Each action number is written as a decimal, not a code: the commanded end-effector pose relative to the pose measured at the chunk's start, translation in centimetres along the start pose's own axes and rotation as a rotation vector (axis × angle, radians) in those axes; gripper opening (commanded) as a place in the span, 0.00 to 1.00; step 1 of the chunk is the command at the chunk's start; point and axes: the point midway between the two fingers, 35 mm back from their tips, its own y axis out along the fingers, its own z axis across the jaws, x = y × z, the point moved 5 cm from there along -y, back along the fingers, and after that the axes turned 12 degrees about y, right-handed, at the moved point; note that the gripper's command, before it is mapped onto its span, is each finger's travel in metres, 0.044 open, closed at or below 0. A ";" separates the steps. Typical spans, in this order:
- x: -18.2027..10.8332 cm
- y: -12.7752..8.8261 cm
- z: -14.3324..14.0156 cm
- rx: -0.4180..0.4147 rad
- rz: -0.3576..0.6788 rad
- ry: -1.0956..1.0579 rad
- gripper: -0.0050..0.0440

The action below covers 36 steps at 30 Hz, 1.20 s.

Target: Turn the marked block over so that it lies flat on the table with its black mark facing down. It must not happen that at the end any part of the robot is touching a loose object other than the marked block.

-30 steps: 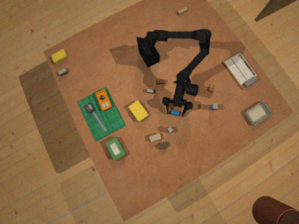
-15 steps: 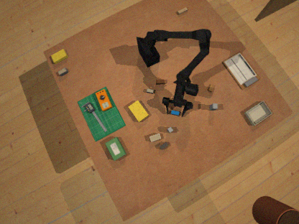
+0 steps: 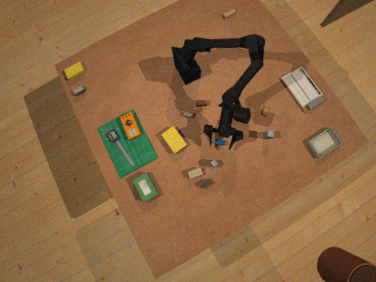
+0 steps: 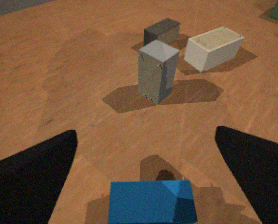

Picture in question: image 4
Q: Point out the beige rectangular block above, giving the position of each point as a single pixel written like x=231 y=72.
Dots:
x=212 y=48

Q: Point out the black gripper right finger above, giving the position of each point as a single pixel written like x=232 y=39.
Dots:
x=253 y=161

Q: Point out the blue block with black rectangle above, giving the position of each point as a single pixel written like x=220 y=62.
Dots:
x=151 y=202

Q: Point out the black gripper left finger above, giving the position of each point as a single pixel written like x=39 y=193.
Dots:
x=32 y=180

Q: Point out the dark grey block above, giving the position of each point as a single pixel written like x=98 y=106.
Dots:
x=165 y=31

